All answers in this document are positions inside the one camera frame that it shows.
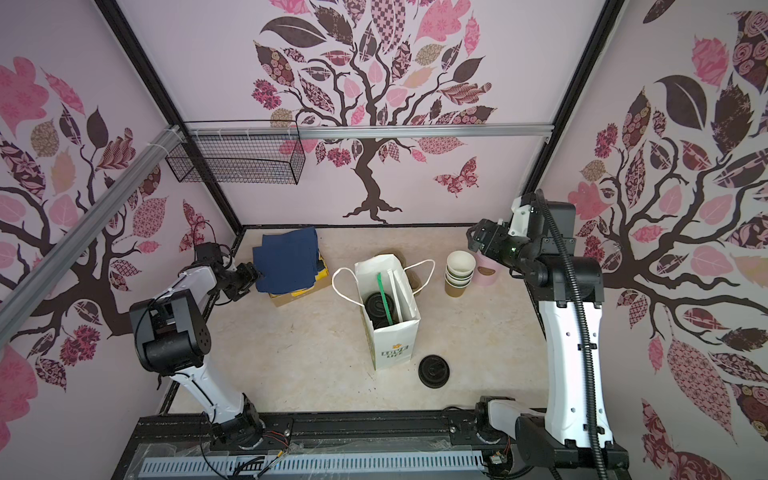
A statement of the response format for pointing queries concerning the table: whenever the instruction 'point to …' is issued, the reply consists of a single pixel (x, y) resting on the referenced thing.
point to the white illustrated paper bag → (391, 344)
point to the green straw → (385, 303)
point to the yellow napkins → (319, 276)
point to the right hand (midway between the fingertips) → (487, 234)
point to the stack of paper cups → (460, 266)
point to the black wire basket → (259, 152)
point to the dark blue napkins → (287, 261)
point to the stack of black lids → (433, 371)
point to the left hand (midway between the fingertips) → (257, 281)
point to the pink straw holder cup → (486, 271)
